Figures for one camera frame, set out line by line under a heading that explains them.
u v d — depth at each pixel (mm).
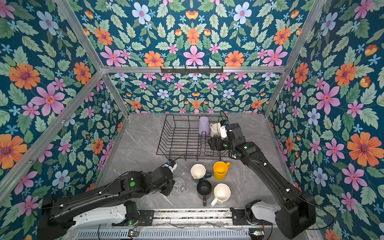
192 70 927
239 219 732
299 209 382
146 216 741
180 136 1051
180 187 767
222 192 821
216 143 681
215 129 976
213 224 719
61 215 405
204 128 985
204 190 837
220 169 884
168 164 647
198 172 855
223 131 690
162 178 524
